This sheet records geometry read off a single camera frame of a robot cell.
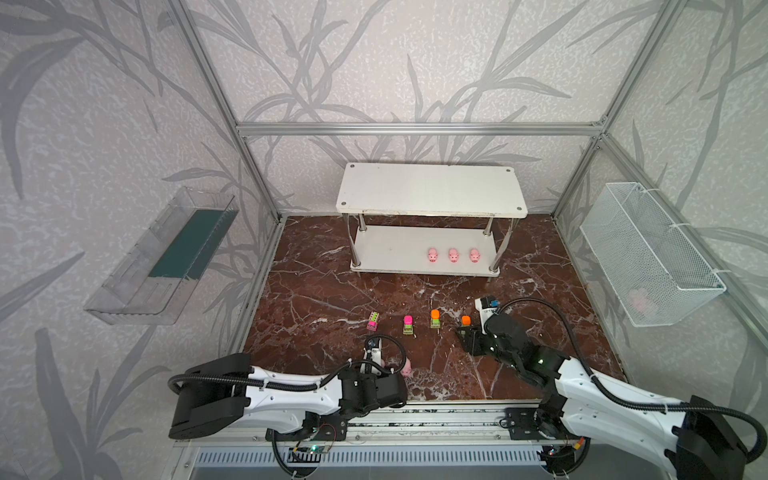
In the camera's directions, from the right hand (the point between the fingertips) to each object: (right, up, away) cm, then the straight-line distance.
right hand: (460, 321), depth 83 cm
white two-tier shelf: (-6, +31, +37) cm, 49 cm away
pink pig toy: (-15, -13, -1) cm, 20 cm away
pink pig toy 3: (+1, +17, +16) cm, 24 cm away
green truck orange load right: (+3, -2, +6) cm, 7 cm away
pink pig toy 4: (+8, +18, +16) cm, 25 cm away
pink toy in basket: (+43, +8, -9) cm, 44 cm away
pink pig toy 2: (-6, +18, +16) cm, 25 cm away
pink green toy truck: (-25, -3, +6) cm, 26 cm away
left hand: (-20, -13, 0) cm, 24 cm away
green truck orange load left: (-6, -2, +8) cm, 10 cm away
